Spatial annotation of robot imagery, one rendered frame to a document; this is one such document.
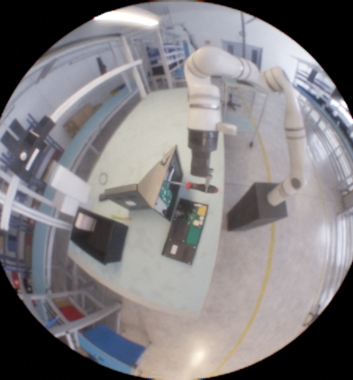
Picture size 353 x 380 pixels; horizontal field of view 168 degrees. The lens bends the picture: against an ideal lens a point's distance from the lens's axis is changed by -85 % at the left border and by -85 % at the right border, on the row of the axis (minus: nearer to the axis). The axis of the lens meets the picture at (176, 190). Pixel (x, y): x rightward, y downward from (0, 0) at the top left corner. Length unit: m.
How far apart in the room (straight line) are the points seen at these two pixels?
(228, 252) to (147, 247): 1.17
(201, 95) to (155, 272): 0.61
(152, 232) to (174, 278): 0.23
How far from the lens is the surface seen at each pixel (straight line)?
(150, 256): 0.55
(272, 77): 0.52
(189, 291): 0.56
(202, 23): 6.89
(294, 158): 0.56
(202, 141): 0.27
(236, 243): 1.59
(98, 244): 0.73
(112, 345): 1.62
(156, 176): 0.37
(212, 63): 0.28
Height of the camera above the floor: 1.51
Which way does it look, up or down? 64 degrees down
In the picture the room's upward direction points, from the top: 23 degrees counter-clockwise
